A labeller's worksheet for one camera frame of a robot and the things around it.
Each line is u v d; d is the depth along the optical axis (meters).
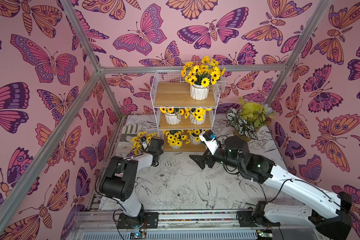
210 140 0.53
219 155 0.56
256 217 0.65
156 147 0.76
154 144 0.76
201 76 0.64
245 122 0.82
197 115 0.70
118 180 0.47
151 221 0.73
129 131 1.09
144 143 0.85
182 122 0.83
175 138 0.90
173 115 0.77
